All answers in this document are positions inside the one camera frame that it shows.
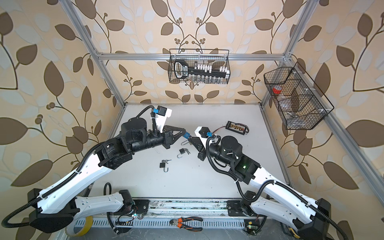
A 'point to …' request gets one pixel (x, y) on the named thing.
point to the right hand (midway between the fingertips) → (191, 138)
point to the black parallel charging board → (238, 127)
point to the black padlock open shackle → (162, 165)
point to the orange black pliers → (178, 222)
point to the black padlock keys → (165, 161)
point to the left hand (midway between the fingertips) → (186, 131)
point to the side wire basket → (301, 104)
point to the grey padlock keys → (186, 150)
